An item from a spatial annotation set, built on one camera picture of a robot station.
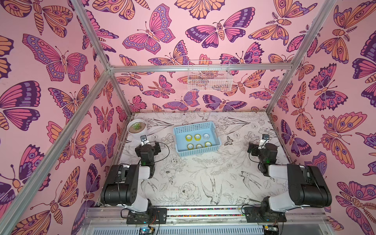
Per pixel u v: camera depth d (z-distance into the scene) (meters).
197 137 1.04
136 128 0.97
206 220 0.73
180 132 1.06
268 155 0.71
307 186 0.46
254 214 0.73
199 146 0.98
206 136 1.04
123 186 0.45
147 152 0.71
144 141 0.79
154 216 0.73
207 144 1.00
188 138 1.03
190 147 1.00
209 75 0.95
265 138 0.80
